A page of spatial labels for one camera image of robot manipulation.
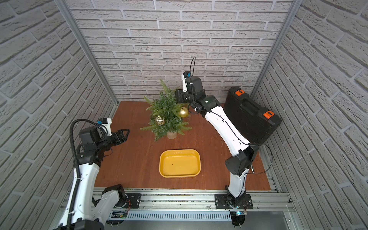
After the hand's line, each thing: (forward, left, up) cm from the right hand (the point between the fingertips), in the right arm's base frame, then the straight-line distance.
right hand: (182, 91), depth 74 cm
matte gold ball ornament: (-9, 0, -7) cm, 11 cm away
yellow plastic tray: (-25, +4, -38) cm, 45 cm away
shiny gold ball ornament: (-13, +12, -9) cm, 19 cm away
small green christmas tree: (-11, +10, -8) cm, 17 cm away
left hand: (-13, +31, -13) cm, 36 cm away
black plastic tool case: (-11, -43, -17) cm, 47 cm away
